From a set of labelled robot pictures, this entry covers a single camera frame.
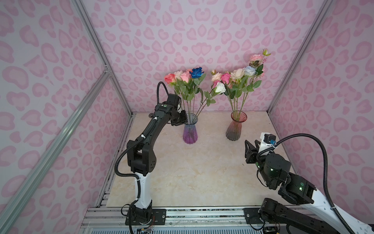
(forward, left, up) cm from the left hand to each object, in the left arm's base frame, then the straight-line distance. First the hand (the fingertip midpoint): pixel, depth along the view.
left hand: (188, 118), depth 89 cm
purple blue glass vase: (-2, -1, -14) cm, 14 cm away
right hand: (-25, -27, +11) cm, 39 cm away
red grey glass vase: (-1, -30, -13) cm, 33 cm away
